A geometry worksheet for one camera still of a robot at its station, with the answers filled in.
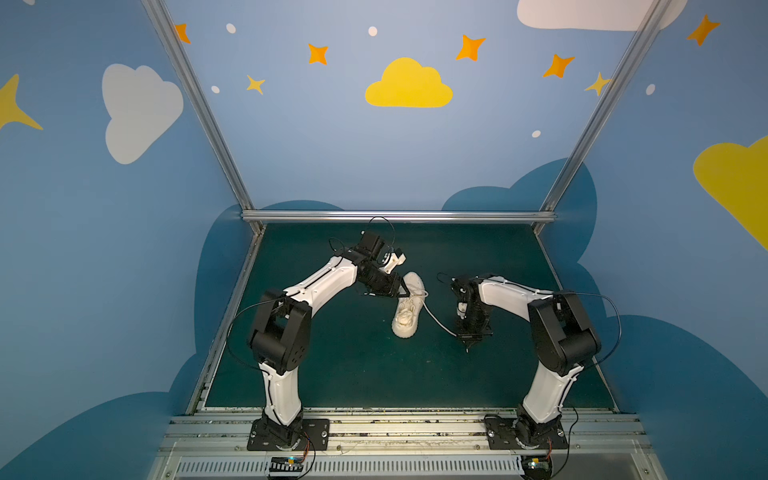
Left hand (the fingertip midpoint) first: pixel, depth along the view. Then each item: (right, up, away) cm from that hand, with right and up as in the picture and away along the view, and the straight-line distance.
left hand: (402, 291), depth 88 cm
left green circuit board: (-30, -41, -15) cm, 53 cm away
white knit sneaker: (+1, -9, 0) cm, 9 cm away
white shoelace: (+8, -2, +7) cm, 11 cm away
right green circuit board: (+33, -42, -15) cm, 56 cm away
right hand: (+20, -16, +2) cm, 26 cm away
